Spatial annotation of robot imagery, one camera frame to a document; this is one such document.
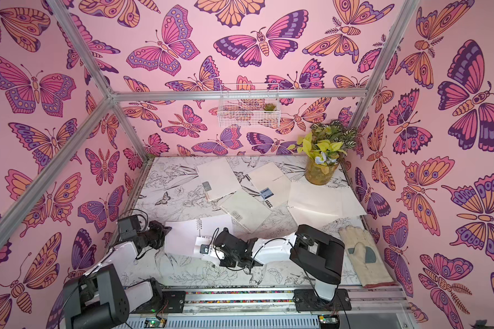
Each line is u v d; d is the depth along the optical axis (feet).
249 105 3.13
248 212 3.18
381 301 2.45
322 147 2.95
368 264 2.65
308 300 2.39
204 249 2.37
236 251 2.13
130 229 2.25
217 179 3.66
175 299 2.41
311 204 3.27
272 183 3.59
